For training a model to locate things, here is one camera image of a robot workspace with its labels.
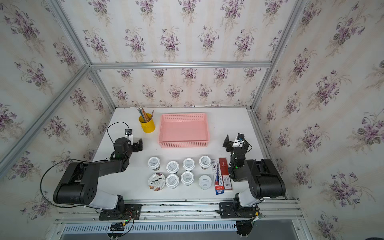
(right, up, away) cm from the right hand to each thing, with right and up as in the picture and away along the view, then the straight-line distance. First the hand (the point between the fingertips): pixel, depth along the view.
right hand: (237, 137), depth 89 cm
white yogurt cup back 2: (-30, -15, -6) cm, 34 cm away
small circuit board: (-63, -42, -17) cm, 78 cm away
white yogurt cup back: (-39, -16, -7) cm, 42 cm away
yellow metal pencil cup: (-58, +9, +9) cm, 59 cm away
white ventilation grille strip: (-14, -41, -19) cm, 47 cm away
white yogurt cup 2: (-20, -14, -5) cm, 25 cm away
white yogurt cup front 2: (-30, -21, -11) cm, 38 cm away
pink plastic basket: (-34, +3, +19) cm, 39 cm away
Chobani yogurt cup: (-47, -23, -11) cm, 53 cm away
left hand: (-64, -2, +4) cm, 65 cm away
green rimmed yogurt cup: (-21, -22, -12) cm, 33 cm away
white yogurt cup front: (-38, -22, -12) cm, 46 cm away
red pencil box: (-8, -25, -7) cm, 27 cm away
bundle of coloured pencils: (-60, +13, +10) cm, 62 cm away
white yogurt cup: (-49, -14, -5) cm, 52 cm away
